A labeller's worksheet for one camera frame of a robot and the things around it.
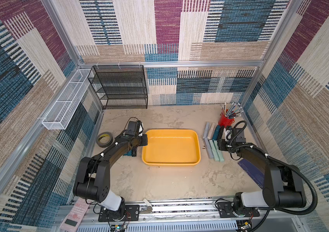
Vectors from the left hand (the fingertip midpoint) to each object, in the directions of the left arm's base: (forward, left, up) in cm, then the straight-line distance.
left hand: (146, 139), depth 92 cm
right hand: (-4, -49, -3) cm, 49 cm away
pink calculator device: (-41, +33, -7) cm, 53 cm away
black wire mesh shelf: (+40, +21, +11) cm, 46 cm away
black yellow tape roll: (+6, +30, -8) cm, 32 cm away
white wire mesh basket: (-2, +39, +26) cm, 47 cm away
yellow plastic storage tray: (-2, -16, -7) cm, 18 cm away
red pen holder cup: (+14, -53, -1) cm, 55 cm away
